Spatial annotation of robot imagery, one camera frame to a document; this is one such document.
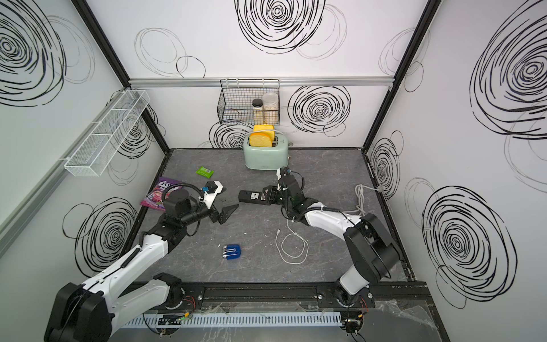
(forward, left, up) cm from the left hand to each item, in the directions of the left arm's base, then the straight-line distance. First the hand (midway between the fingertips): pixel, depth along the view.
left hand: (229, 196), depth 78 cm
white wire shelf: (+13, +46, +14) cm, 50 cm away
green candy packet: (+26, +20, -18) cm, 37 cm away
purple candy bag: (+8, +38, -17) cm, 43 cm away
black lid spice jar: (+31, -9, +15) cm, 35 cm away
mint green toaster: (+31, -12, -12) cm, 36 cm away
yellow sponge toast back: (+39, -9, +1) cm, 40 cm away
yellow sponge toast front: (+30, -9, +1) cm, 31 cm away
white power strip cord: (+15, -56, -13) cm, 59 cm away
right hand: (+7, -13, -5) cm, 16 cm away
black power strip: (+10, -6, -16) cm, 20 cm away
